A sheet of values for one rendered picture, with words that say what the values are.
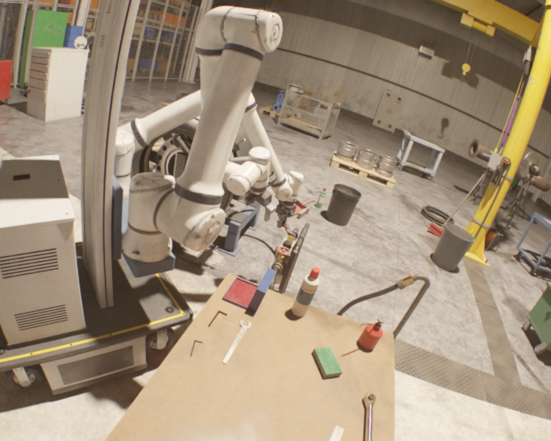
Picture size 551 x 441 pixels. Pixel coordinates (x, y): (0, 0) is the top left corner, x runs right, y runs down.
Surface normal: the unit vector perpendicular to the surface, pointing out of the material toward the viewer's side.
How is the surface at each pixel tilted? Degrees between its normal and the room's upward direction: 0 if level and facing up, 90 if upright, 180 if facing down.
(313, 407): 0
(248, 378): 0
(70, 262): 90
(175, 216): 80
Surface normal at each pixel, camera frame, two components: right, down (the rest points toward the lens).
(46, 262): 0.63, 0.50
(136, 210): -0.40, 0.32
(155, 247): 0.64, 0.15
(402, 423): 0.26, -0.86
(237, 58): 0.03, 0.30
